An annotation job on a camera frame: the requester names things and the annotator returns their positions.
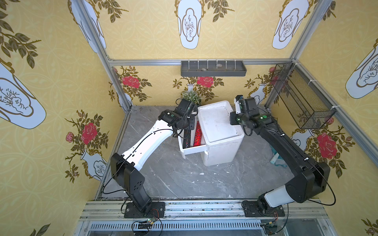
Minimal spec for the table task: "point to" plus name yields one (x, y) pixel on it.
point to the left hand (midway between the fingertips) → (189, 123)
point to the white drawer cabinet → (224, 142)
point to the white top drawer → (193, 149)
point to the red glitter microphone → (197, 139)
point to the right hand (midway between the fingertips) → (228, 116)
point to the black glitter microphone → (186, 142)
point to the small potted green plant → (192, 96)
